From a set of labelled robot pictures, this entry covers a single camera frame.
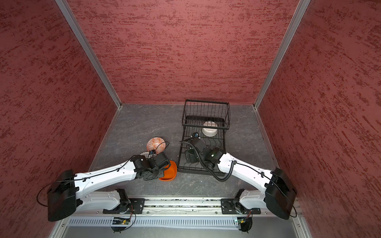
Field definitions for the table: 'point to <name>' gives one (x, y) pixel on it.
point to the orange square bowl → (169, 174)
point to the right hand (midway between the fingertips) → (192, 156)
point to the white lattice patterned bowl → (145, 153)
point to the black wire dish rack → (195, 113)
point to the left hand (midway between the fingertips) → (159, 176)
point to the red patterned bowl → (157, 144)
